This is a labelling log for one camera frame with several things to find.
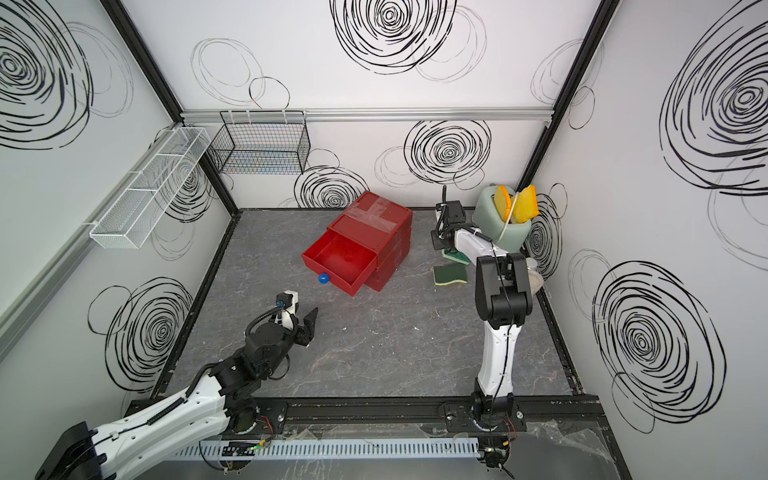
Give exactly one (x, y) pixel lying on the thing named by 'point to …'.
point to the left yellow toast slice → (502, 199)
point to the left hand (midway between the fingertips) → (307, 308)
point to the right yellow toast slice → (526, 204)
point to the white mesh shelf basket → (129, 218)
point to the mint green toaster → (510, 237)
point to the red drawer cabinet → (369, 242)
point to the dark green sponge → (455, 255)
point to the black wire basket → (261, 142)
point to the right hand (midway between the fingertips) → (446, 236)
